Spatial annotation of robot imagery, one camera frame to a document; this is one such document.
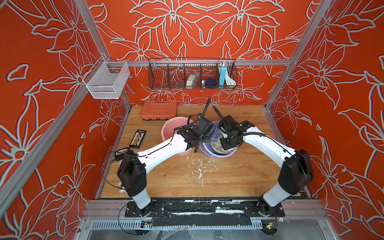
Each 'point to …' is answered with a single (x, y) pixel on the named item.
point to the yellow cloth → (217, 146)
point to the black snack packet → (137, 139)
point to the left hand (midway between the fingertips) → (206, 132)
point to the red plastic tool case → (158, 110)
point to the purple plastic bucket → (206, 147)
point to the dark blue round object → (210, 83)
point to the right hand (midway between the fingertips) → (223, 145)
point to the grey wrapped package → (192, 81)
